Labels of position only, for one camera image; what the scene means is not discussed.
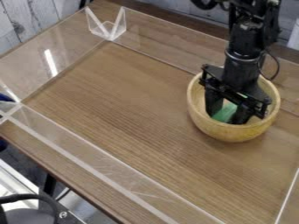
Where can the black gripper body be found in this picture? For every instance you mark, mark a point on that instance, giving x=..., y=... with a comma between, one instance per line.
x=236, y=78

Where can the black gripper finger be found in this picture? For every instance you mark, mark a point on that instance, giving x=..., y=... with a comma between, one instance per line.
x=213, y=101
x=241, y=114

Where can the green rectangular block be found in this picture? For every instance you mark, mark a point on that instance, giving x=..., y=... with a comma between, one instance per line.
x=229, y=106

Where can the brown wooden bowl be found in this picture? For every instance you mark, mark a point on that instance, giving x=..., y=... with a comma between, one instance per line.
x=232, y=133

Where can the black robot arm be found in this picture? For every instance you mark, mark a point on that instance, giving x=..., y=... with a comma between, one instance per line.
x=252, y=25

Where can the black table leg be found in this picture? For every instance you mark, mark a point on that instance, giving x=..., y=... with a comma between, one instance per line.
x=48, y=187

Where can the blue object behind acrylic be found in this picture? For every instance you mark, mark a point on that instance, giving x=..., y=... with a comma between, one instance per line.
x=5, y=98

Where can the clear acrylic enclosure walls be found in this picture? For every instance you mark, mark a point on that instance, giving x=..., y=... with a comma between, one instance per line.
x=99, y=116

